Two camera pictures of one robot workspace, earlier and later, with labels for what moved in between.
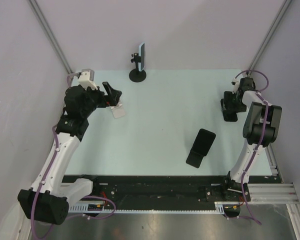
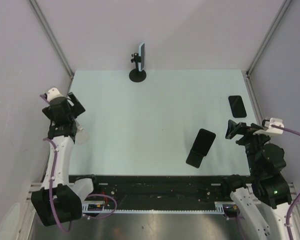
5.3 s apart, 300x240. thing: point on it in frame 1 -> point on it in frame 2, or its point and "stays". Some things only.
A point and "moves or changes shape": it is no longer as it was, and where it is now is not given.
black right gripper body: x=240 y=106 -> x=251 y=142
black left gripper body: x=95 y=99 -> x=48 y=111
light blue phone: x=141 y=52 stays
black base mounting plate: x=157 y=189 stays
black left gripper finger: x=113 y=97 -> x=76 y=106
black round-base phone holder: x=135 y=75 stays
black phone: x=228 y=116 moves or changes shape
